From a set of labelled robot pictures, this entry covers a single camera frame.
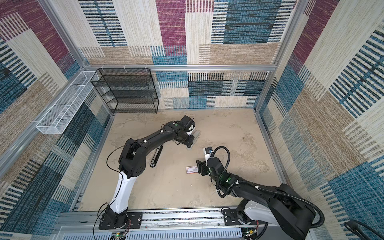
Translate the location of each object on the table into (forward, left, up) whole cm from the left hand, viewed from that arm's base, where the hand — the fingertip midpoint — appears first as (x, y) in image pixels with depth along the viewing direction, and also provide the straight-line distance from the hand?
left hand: (191, 139), depth 96 cm
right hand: (-15, -7, +1) cm, 17 cm away
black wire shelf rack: (+36, +46, +11) cm, 59 cm away
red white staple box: (-18, 0, -5) cm, 18 cm away
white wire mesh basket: (-7, +62, +27) cm, 68 cm away
